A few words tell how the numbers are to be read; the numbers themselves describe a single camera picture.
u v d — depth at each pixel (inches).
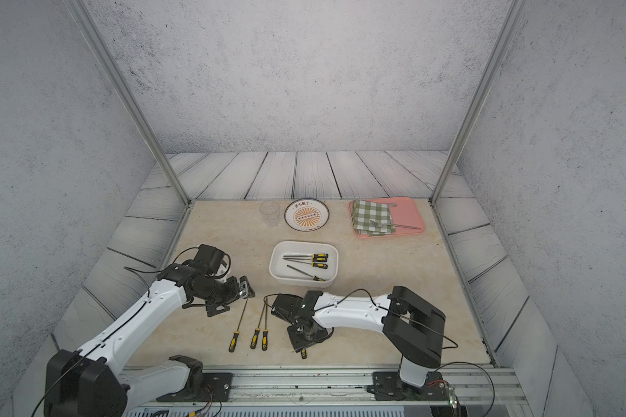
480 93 34.0
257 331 32.7
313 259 39.0
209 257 25.7
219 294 26.9
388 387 28.6
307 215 45.3
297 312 23.5
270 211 43.8
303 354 31.0
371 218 44.7
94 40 29.3
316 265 38.8
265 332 32.7
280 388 29.4
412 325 17.3
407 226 43.8
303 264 39.0
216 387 28.7
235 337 32.5
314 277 37.4
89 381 15.4
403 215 45.7
